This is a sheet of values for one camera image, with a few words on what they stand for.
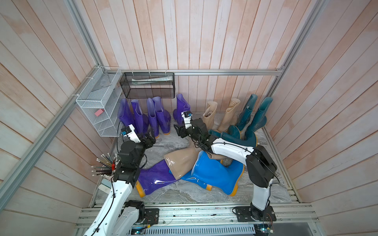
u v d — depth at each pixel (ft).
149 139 2.16
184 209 2.52
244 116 3.07
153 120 2.80
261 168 1.60
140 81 2.92
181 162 2.86
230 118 3.21
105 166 2.62
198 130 2.12
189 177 2.69
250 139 3.16
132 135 2.08
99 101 2.24
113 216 1.41
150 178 2.67
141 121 2.89
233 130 3.31
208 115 2.74
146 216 2.39
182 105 2.93
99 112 2.71
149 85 3.49
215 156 2.45
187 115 2.39
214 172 2.48
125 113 2.95
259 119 2.96
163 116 2.89
